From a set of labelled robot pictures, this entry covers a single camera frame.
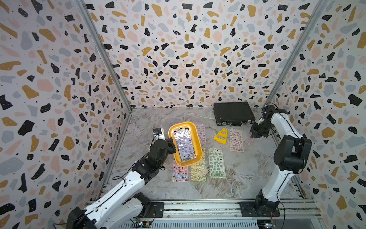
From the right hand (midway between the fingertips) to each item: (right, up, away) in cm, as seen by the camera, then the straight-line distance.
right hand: (252, 134), depth 92 cm
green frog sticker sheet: (-23, -19, 0) cm, 30 cm away
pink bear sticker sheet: (-7, -6, +10) cm, 14 cm away
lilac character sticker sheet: (+2, -7, +11) cm, 13 cm away
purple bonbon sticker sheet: (-43, -5, -7) cm, 44 cm away
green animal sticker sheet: (-35, -21, -4) cm, 41 cm away
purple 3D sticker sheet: (-32, +1, +17) cm, 36 cm away
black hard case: (-4, +15, +26) cm, 30 cm away
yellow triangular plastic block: (-16, -6, +8) cm, 19 cm away
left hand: (-49, -1, -15) cm, 51 cm away
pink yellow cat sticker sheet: (-46, -23, -6) cm, 52 cm away
